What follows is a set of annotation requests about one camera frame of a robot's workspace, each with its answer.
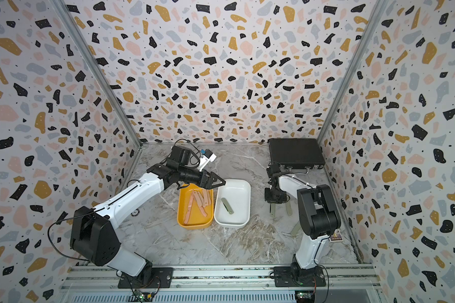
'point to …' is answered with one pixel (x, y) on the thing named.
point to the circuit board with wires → (141, 297)
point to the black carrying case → (296, 153)
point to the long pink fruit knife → (189, 206)
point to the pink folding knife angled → (205, 197)
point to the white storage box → (233, 203)
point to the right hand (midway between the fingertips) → (272, 200)
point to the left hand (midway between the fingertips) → (221, 181)
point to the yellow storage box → (196, 219)
